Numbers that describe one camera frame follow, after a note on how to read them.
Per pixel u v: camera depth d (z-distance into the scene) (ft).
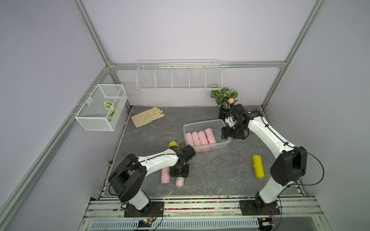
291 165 1.48
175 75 3.26
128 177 1.44
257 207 2.19
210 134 3.25
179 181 2.59
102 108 2.66
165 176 2.63
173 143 3.14
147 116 3.79
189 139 3.16
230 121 2.49
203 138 3.18
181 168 2.36
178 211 2.42
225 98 3.14
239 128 2.28
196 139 3.16
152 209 2.39
